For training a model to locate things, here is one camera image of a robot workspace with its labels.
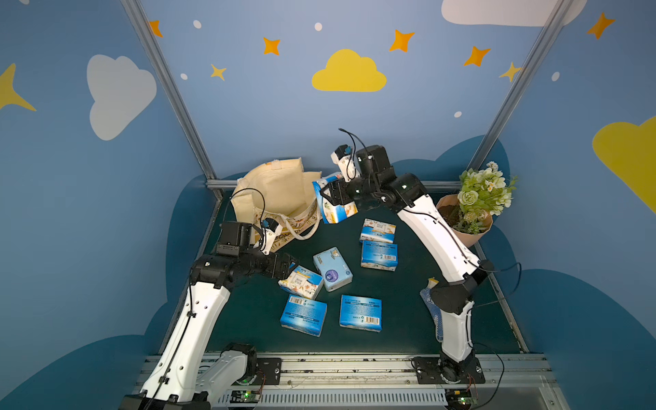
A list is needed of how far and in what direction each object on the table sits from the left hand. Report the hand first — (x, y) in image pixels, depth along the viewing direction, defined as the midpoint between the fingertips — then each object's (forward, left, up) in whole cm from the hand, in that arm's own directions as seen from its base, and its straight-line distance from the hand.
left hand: (288, 256), depth 72 cm
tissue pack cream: (0, -3, -17) cm, 18 cm away
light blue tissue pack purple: (+6, -13, -19) cm, 24 cm away
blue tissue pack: (-11, -4, -17) cm, 21 cm away
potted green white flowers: (+24, -63, +4) cm, 67 cm away
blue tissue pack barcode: (+11, -31, -17) cm, 37 cm away
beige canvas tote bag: (+35, +8, -9) cm, 38 cm away
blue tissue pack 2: (-10, -22, -17) cm, 30 cm away
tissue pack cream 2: (+8, -13, +10) cm, 18 cm away
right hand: (+17, -13, +12) cm, 24 cm away
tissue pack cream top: (+24, -30, -18) cm, 42 cm away
